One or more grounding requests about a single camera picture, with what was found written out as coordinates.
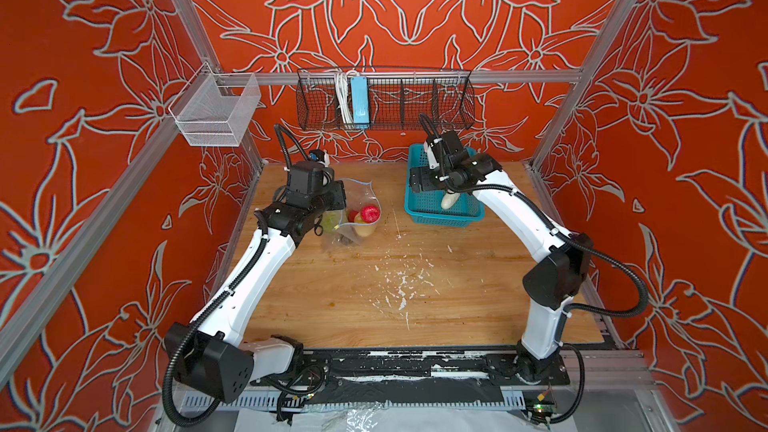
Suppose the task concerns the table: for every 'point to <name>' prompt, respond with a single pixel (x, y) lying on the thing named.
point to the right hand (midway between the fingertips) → (420, 175)
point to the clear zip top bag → (358, 194)
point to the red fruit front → (371, 214)
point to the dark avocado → (345, 240)
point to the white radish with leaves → (448, 200)
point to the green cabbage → (330, 219)
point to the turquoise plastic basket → (425, 206)
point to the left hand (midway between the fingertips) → (338, 183)
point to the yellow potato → (363, 230)
